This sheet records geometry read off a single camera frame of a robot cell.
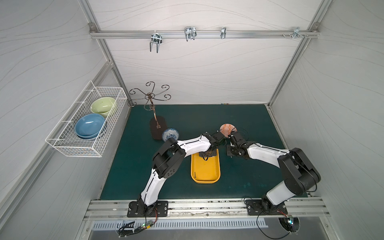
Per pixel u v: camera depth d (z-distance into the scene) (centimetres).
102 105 73
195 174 86
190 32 76
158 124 102
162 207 73
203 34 77
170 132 101
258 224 65
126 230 69
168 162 52
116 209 75
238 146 74
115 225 70
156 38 78
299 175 45
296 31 77
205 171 85
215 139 69
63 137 57
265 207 65
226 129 105
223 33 78
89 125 65
